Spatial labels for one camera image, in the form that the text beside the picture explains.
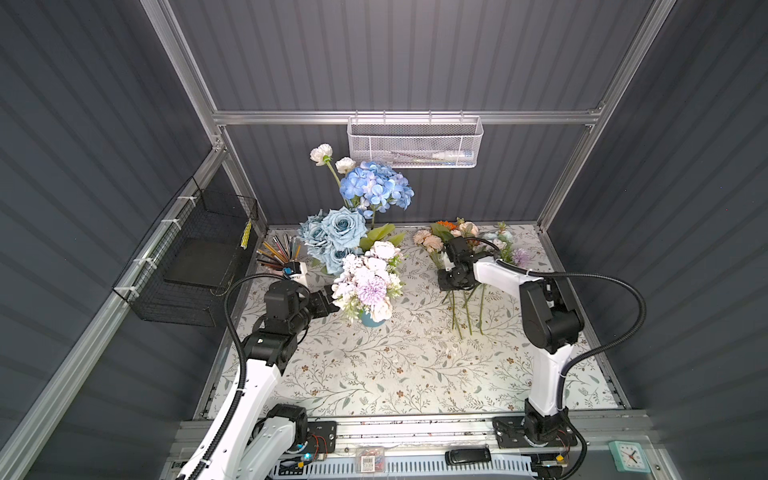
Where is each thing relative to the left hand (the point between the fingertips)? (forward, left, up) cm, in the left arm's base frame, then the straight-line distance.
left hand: (325, 289), depth 77 cm
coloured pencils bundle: (+22, +19, -10) cm, 31 cm away
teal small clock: (-39, -71, -18) cm, 83 cm away
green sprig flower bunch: (+7, -45, -20) cm, 49 cm away
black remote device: (-36, -33, -18) cm, 53 cm away
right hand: (+12, -38, -18) cm, 43 cm away
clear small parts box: (-36, -11, -18) cm, 42 cm away
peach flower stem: (+27, -34, -14) cm, 45 cm away
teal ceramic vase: (+1, -11, -20) cm, 23 cm away
